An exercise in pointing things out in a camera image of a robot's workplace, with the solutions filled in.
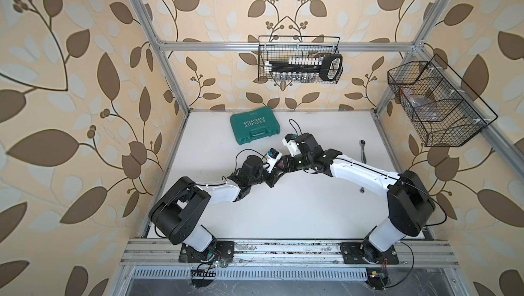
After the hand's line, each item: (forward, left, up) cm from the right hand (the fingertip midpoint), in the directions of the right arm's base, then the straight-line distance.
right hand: (279, 164), depth 85 cm
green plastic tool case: (+29, +12, -6) cm, 32 cm away
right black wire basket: (+8, -60, +22) cm, 65 cm away
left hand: (-1, -1, -1) cm, 2 cm away
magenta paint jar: (-4, -1, +7) cm, 8 cm away
